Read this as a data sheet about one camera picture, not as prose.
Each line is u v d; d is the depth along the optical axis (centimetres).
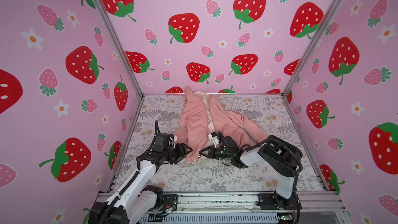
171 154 69
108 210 39
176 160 73
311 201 76
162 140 65
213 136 84
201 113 105
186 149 75
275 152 56
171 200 74
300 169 47
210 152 83
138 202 54
